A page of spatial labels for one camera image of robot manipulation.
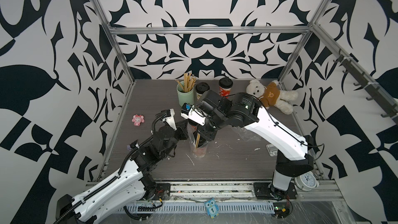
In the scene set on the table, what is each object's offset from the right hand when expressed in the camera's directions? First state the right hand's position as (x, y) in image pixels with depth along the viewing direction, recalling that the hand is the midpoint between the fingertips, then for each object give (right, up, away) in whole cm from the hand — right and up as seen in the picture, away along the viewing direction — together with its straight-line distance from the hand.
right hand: (195, 128), depth 61 cm
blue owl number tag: (+7, -37, +8) cm, 39 cm away
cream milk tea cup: (+2, +17, +30) cm, 35 cm away
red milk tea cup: (+2, -15, +15) cm, 21 cm away
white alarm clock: (+51, -28, +12) cm, 60 cm away
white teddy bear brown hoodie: (+48, +13, +41) cm, 64 cm away
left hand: (-5, +2, +11) cm, 12 cm away
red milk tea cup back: (+17, +19, +35) cm, 43 cm away
